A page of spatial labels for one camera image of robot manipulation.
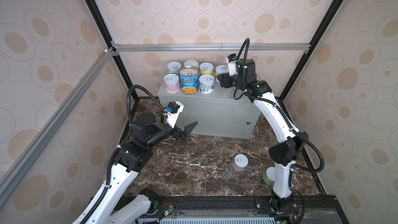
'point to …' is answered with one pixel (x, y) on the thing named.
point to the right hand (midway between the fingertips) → (224, 73)
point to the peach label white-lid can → (241, 162)
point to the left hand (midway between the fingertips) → (191, 115)
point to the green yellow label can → (269, 175)
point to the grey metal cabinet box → (217, 114)
